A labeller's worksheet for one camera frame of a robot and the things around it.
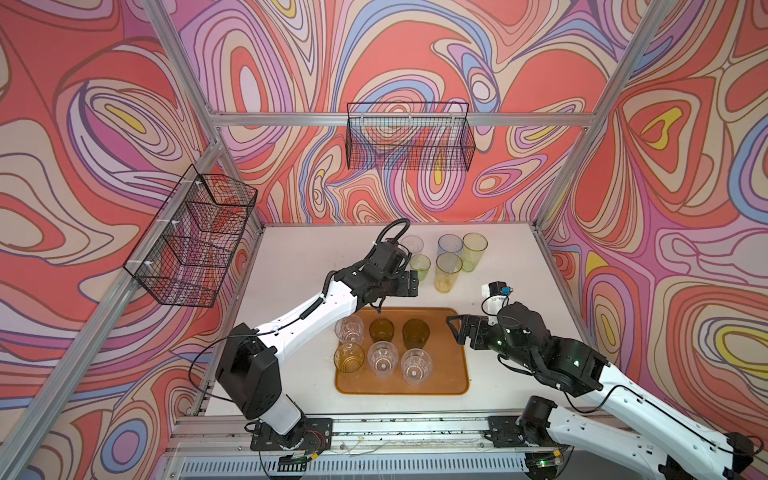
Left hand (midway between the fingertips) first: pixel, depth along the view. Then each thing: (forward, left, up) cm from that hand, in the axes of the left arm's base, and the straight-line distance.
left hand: (411, 279), depth 81 cm
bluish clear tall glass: (+19, -14, -6) cm, 24 cm away
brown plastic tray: (-20, -11, -18) cm, 29 cm away
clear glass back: (-18, -2, -18) cm, 25 cm away
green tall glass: (+18, -22, -6) cm, 29 cm away
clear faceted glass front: (-16, +8, -17) cm, 24 cm away
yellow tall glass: (+8, -12, -6) cm, 15 cm away
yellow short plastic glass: (-15, +18, -18) cm, 29 cm away
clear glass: (+24, -3, -12) cm, 27 cm away
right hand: (-15, -12, +1) cm, 19 cm away
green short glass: (+16, -6, -14) cm, 23 cm away
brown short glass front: (-8, +8, -14) cm, 18 cm away
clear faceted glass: (-7, +18, -17) cm, 26 cm away
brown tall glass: (-10, -1, -12) cm, 16 cm away
